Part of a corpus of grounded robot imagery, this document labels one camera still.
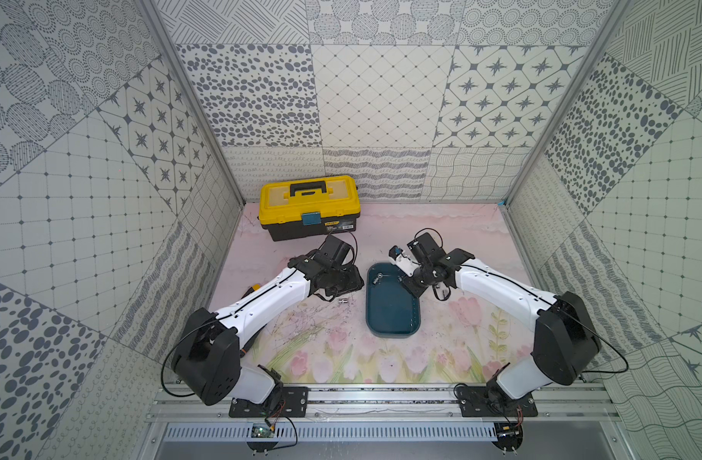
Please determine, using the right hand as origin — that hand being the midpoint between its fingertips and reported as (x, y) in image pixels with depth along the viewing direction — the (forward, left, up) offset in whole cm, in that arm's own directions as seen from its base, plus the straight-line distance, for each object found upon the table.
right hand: (410, 285), depth 87 cm
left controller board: (-36, +40, -10) cm, 55 cm away
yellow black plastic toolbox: (+25, +34, +8) cm, 43 cm away
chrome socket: (-2, +21, -7) cm, 22 cm away
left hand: (-1, +15, +5) cm, 16 cm away
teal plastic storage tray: (-3, +5, -10) cm, 11 cm away
